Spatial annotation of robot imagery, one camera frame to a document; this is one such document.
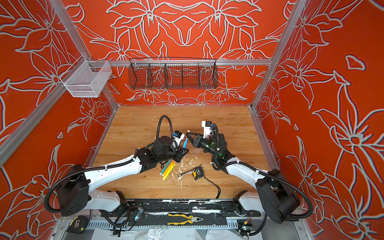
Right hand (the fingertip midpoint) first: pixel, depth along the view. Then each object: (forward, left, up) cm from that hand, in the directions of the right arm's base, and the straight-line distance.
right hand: (184, 135), depth 75 cm
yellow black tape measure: (-12, -7, -19) cm, 24 cm away
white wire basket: (+38, +62, +10) cm, 73 cm away
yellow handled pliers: (-34, -3, -22) cm, 40 cm away
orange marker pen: (-8, +11, -23) cm, 26 cm away
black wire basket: (+47, +10, +6) cm, 49 cm away
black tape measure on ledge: (-36, +50, -19) cm, 64 cm away
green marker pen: (-8, +12, -22) cm, 27 cm away
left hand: (-4, -2, -7) cm, 8 cm away
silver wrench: (-7, -9, -23) cm, 25 cm away
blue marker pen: (-3, -1, -3) cm, 4 cm away
